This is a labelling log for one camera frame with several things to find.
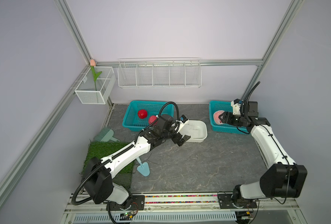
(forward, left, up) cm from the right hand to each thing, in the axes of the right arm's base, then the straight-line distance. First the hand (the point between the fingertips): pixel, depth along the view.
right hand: (223, 116), depth 84 cm
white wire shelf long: (+38, +40, +6) cm, 56 cm away
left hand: (-11, +25, 0) cm, 27 cm away
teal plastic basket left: (+16, +60, -22) cm, 66 cm away
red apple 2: (0, +5, 0) cm, 5 cm away
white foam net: (-7, +3, +3) cm, 8 cm away
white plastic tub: (+4, +13, -20) cm, 24 cm away
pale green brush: (+1, +81, -22) cm, 84 cm away
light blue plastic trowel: (-23, +49, -22) cm, 59 cm away
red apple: (+16, +54, -16) cm, 58 cm away
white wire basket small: (+11, +83, +11) cm, 85 cm away
